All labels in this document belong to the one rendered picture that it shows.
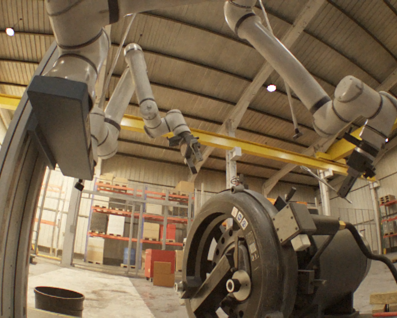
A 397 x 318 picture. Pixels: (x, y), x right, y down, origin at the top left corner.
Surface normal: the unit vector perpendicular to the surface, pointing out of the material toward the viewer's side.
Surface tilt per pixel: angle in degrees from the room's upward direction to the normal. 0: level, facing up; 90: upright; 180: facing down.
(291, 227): 90
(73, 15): 152
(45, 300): 93
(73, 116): 180
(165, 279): 90
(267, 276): 90
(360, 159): 101
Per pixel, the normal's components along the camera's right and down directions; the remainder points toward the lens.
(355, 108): -0.35, 0.83
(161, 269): 0.07, -0.41
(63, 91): 0.36, -0.38
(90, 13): 0.50, 0.80
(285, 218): -0.90, -0.21
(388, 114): -0.14, 0.33
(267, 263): -0.65, -0.38
